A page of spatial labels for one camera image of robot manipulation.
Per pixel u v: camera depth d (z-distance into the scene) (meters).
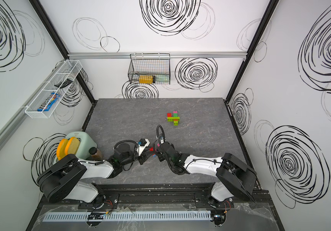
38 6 0.71
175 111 1.12
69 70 0.91
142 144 0.72
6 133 0.56
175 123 1.04
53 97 0.70
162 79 0.88
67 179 0.44
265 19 0.76
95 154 0.82
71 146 0.71
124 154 0.67
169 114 1.09
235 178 0.43
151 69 0.99
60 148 0.69
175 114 1.09
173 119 1.07
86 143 0.80
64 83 0.78
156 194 0.77
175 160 0.64
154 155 0.84
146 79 0.87
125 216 0.77
